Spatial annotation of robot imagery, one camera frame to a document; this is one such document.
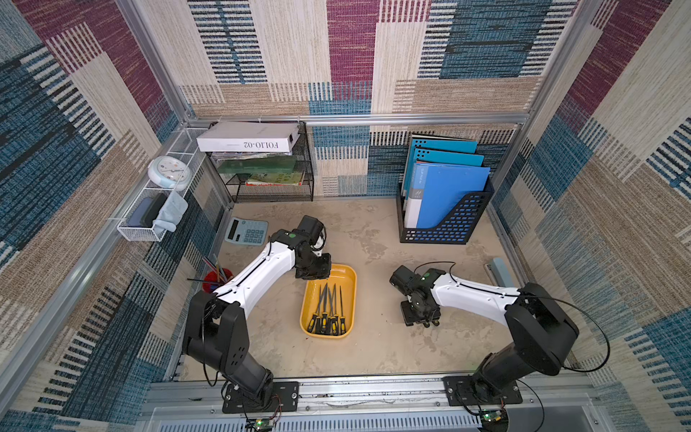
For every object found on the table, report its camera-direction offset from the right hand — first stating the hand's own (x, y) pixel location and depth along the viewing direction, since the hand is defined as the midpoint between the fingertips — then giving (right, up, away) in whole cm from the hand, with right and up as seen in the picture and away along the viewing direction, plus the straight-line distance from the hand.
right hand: (412, 317), depth 87 cm
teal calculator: (-60, +27, +21) cm, 69 cm away
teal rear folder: (+17, +58, +12) cm, 62 cm away
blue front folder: (+8, +43, +5) cm, 44 cm away
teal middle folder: (+11, +52, +7) cm, 54 cm away
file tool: (-32, 0, 0) cm, 32 cm away
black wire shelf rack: (-50, +47, +14) cm, 70 cm away
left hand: (-27, +14, -2) cm, 31 cm away
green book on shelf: (-50, +51, +12) cm, 73 cm away
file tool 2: (-28, 0, 0) cm, 28 cm away
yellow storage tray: (-22, +11, +7) cm, 25 cm away
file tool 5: (-22, -1, 0) cm, 23 cm away
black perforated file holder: (+18, +27, +12) cm, 35 cm away
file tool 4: (-25, -1, 0) cm, 25 cm away
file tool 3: (-28, 0, 0) cm, 28 cm away
